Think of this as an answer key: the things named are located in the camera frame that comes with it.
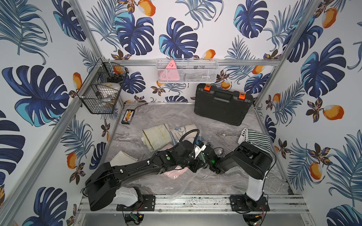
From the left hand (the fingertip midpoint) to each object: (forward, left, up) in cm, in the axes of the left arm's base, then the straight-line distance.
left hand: (206, 163), depth 72 cm
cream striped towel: (+22, +31, -13) cm, 40 cm away
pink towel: (0, +14, -15) cm, 21 cm away
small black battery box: (+41, +58, -16) cm, 73 cm away
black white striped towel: (+24, -39, -12) cm, 48 cm away
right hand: (+15, +8, -15) cm, 23 cm away
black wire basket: (+34, +64, +14) cm, 74 cm away
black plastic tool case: (+39, -15, +4) cm, 41 cm away
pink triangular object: (+50, +23, +19) cm, 58 cm away
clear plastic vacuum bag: (-8, +9, -9) cm, 15 cm away
